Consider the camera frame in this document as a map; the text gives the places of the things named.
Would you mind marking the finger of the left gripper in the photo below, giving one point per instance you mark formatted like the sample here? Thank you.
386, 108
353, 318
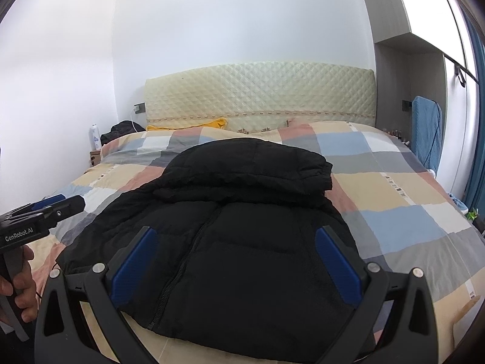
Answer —
47, 202
64, 209

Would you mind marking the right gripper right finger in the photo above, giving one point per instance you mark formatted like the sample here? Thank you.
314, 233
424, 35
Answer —
410, 331

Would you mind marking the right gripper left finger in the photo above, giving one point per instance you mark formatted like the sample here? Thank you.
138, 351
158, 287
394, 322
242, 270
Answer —
62, 334

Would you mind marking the black puffer jacket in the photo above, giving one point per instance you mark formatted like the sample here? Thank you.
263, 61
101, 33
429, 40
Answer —
235, 265

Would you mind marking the person's left hand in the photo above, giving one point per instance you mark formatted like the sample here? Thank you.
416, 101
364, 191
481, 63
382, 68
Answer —
24, 282

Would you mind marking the white spray bottle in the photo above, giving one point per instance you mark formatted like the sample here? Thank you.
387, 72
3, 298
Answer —
95, 137

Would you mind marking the black bag on nightstand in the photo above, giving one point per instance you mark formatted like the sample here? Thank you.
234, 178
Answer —
119, 130

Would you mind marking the plaid patchwork bed quilt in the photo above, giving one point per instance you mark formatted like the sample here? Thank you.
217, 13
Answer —
399, 215

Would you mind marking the green plant by window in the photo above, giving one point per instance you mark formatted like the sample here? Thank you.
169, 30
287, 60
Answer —
472, 214

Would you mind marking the blue cloth pile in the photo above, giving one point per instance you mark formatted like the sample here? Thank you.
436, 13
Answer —
459, 204

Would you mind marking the yellow cloth on bed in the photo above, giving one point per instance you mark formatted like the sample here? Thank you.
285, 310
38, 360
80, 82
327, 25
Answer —
219, 123

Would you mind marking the cream quilted headboard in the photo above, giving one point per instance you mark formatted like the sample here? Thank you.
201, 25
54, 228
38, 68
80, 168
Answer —
255, 96

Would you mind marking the grey wardrobe cabinet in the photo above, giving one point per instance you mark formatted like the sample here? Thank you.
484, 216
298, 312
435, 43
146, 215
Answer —
406, 66

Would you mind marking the black curtain rod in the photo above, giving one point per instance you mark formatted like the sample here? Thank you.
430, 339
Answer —
459, 47

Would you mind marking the wall power socket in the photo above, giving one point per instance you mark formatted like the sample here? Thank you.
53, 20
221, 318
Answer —
139, 108

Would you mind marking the right wall socket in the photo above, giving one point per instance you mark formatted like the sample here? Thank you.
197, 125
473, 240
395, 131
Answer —
406, 106

